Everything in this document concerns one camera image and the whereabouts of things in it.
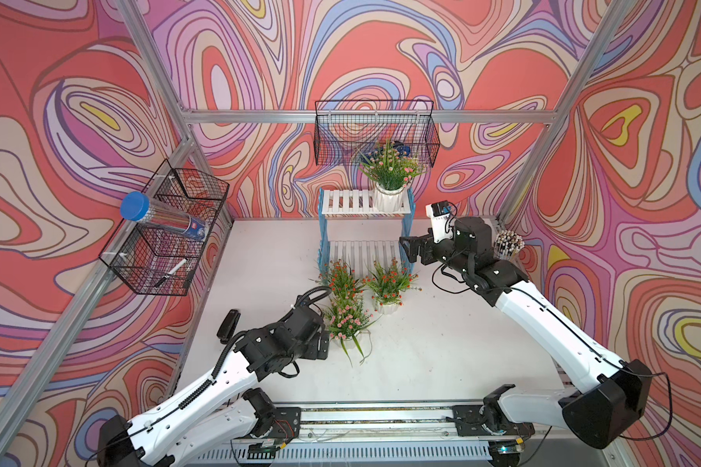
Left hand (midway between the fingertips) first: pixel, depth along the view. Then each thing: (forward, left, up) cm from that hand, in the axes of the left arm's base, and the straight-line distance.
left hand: (316, 340), depth 77 cm
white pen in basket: (+12, +37, +15) cm, 41 cm away
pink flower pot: (+5, -8, +4) cm, 10 cm away
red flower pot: (+17, -6, +4) cm, 18 cm away
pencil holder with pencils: (+28, -58, +8) cm, 64 cm away
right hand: (+19, -26, +18) cm, 37 cm away
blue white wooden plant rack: (+45, -10, -6) cm, 47 cm away
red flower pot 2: (+16, -20, +4) cm, 26 cm away
